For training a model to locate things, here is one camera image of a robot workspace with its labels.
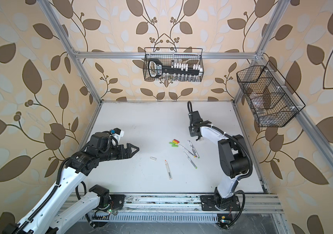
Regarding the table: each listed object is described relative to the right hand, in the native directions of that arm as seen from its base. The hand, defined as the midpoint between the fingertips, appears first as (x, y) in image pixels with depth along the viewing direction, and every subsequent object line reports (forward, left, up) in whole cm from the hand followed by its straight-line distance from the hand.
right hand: (197, 131), depth 96 cm
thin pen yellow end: (-15, +3, -6) cm, 17 cm away
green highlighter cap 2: (-7, +16, -7) cm, 19 cm away
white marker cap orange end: (-15, +30, -6) cm, 34 cm away
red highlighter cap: (-4, +14, -5) cm, 16 cm away
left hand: (-19, +37, +14) cm, 44 cm away
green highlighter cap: (-5, +17, -6) cm, 19 cm away
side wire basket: (-2, -34, +28) cm, 45 cm away
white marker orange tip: (-23, +20, -7) cm, 31 cm away
